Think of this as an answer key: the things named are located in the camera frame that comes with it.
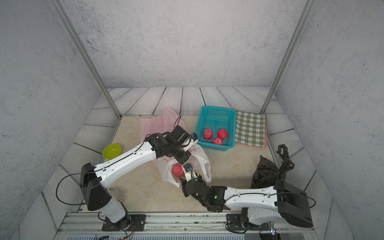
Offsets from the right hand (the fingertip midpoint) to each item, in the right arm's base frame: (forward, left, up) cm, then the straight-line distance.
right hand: (183, 178), depth 75 cm
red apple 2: (+33, -13, -7) cm, 37 cm away
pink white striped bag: (+6, -8, +6) cm, 12 cm away
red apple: (+7, +5, -6) cm, 11 cm away
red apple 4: (+28, -20, -8) cm, 35 cm away
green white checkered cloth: (+43, -45, -13) cm, 63 cm away
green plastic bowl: (+22, +50, -10) cm, 55 cm away
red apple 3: (+33, -23, -7) cm, 41 cm away
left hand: (+9, -4, +5) cm, 11 cm away
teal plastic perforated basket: (+45, -20, -14) cm, 51 cm away
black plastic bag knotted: (+1, -40, +3) cm, 40 cm away
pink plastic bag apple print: (+43, +18, -7) cm, 47 cm away
